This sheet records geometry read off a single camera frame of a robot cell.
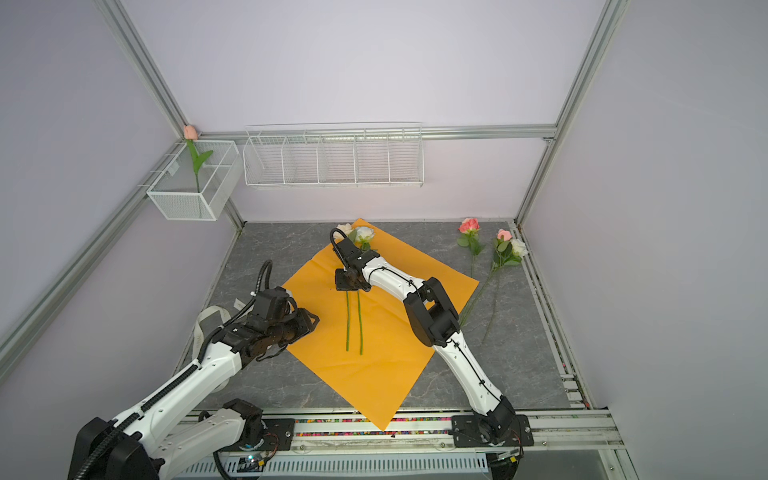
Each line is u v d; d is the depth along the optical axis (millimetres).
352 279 773
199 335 913
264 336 607
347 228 1113
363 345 887
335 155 983
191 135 893
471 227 1154
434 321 611
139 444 401
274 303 635
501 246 1084
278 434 738
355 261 774
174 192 792
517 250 1078
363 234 1117
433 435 752
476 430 738
